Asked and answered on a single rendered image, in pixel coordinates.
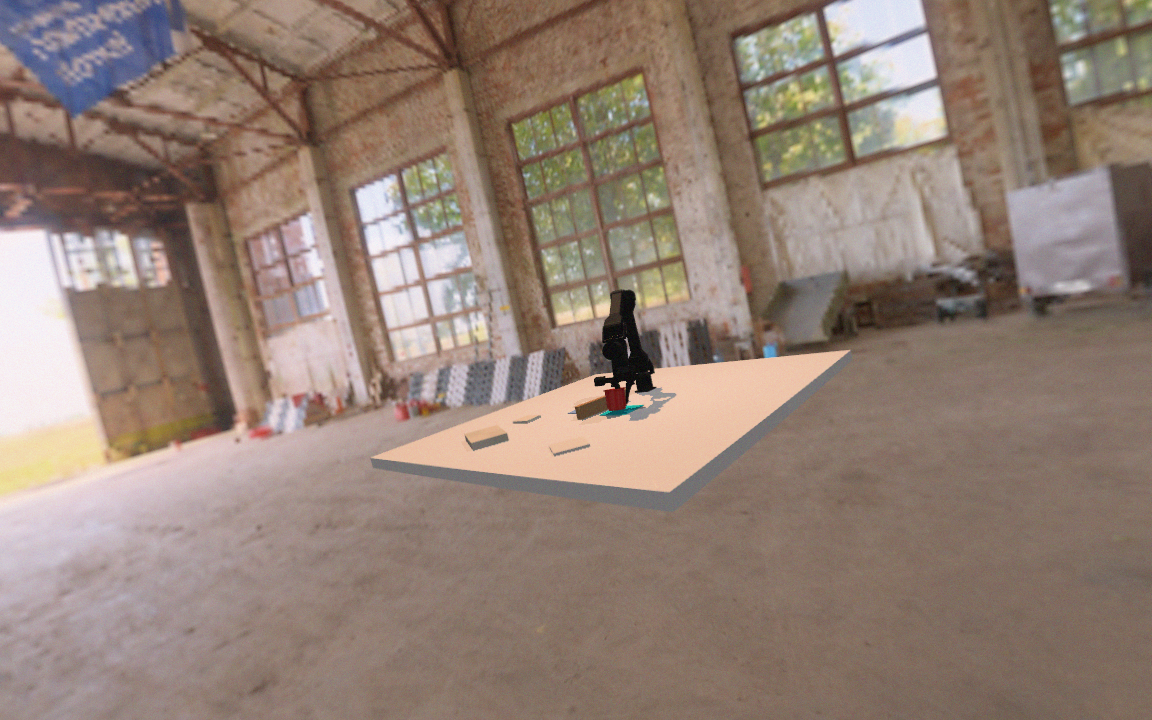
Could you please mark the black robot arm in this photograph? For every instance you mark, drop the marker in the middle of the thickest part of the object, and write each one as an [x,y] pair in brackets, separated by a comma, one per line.
[619,325]

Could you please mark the dark red translucent cup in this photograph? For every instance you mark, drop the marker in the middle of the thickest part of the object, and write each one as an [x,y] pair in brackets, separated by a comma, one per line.
[615,399]

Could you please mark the tan flat rectangular block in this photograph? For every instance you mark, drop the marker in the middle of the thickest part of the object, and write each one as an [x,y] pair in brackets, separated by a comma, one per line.
[486,437]

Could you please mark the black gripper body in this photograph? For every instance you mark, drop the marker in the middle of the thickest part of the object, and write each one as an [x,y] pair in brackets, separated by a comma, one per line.
[620,362]

